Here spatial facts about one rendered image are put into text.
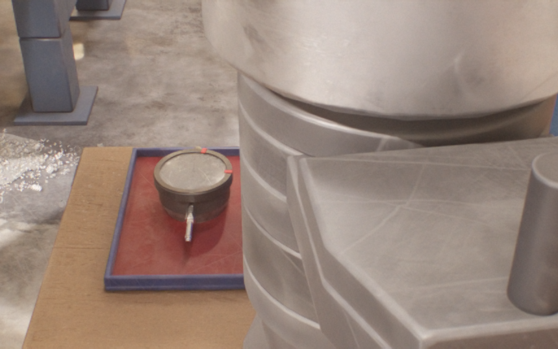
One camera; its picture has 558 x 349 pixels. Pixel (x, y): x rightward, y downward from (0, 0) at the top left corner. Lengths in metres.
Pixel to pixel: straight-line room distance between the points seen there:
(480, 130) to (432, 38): 0.03
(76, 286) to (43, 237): 0.83
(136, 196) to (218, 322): 0.15
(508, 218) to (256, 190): 0.07
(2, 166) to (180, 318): 1.06
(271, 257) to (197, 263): 0.39
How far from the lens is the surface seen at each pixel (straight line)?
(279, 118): 0.18
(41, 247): 1.40
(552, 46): 0.17
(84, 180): 0.70
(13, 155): 1.63
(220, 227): 0.63
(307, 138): 0.18
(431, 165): 0.17
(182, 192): 0.61
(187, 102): 1.74
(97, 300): 0.59
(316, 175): 0.16
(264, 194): 0.20
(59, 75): 1.68
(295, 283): 0.21
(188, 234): 0.59
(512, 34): 0.16
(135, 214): 0.65
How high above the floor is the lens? 0.86
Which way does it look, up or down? 35 degrees down
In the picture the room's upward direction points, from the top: straight up
